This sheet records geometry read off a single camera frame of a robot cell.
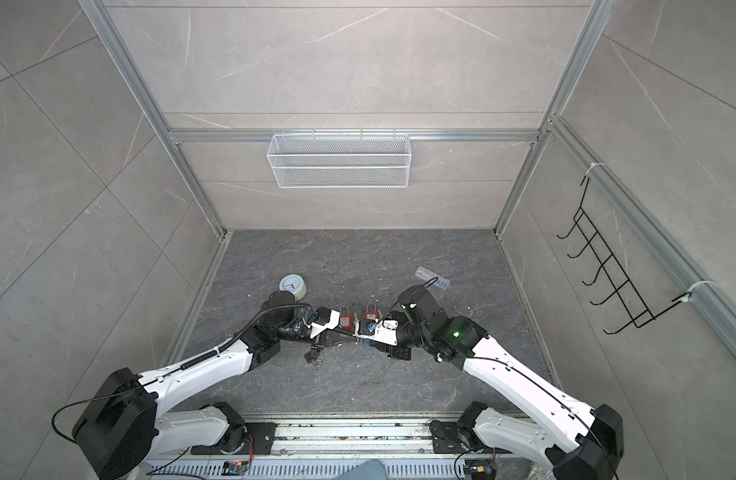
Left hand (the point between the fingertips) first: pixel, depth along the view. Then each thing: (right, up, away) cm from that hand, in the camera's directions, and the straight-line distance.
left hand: (355, 330), depth 71 cm
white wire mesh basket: (-6, +51, +30) cm, 60 cm away
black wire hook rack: (+58, +13, -5) cm, 60 cm away
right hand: (+5, 0, +2) cm, 5 cm away
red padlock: (+3, -1, +24) cm, 24 cm away
